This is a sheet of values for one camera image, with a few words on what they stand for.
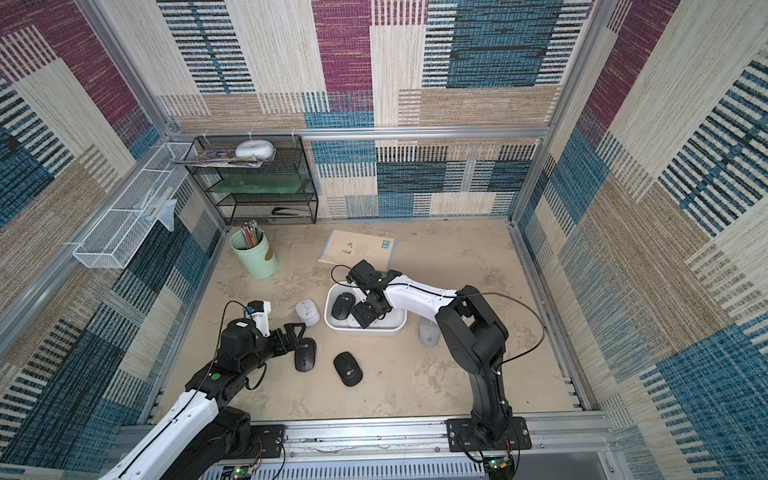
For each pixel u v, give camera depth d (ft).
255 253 3.11
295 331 2.46
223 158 3.02
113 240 2.34
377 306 2.60
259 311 2.44
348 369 2.73
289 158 3.34
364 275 2.44
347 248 3.66
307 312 3.07
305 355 2.80
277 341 2.37
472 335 1.63
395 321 3.03
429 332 2.94
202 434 1.77
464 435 2.40
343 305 3.15
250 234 3.12
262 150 2.89
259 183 3.43
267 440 2.41
